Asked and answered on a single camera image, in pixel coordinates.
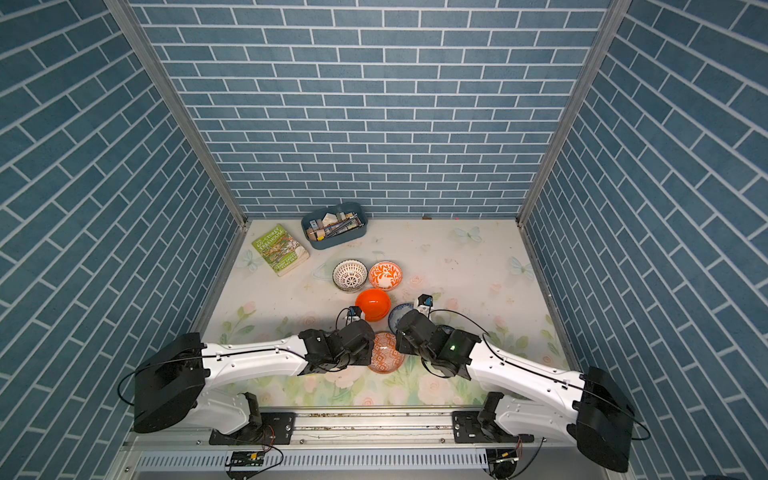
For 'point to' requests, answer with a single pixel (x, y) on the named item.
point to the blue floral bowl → (398, 312)
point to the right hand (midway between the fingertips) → (401, 336)
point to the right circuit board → (502, 462)
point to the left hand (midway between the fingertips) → (379, 356)
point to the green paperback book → (280, 250)
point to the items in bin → (332, 224)
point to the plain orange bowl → (375, 304)
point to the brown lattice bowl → (350, 275)
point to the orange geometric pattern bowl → (385, 356)
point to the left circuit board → (253, 458)
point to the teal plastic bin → (343, 238)
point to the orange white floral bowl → (385, 274)
